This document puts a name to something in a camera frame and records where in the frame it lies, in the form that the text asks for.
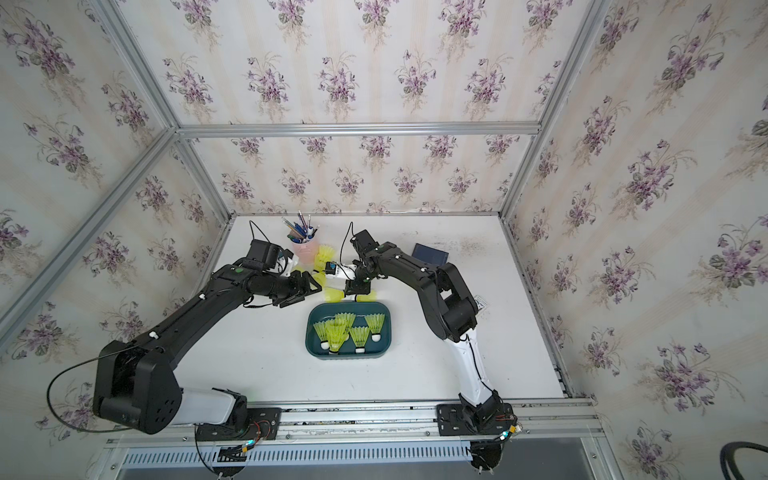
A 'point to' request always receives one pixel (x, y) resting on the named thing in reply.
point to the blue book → (430, 254)
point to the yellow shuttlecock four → (359, 336)
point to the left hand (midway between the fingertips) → (318, 292)
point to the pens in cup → (301, 231)
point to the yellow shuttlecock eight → (375, 322)
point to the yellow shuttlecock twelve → (371, 297)
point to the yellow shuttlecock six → (322, 333)
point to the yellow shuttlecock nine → (336, 340)
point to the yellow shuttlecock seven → (347, 318)
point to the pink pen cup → (306, 253)
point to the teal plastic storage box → (374, 350)
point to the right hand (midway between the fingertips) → (354, 282)
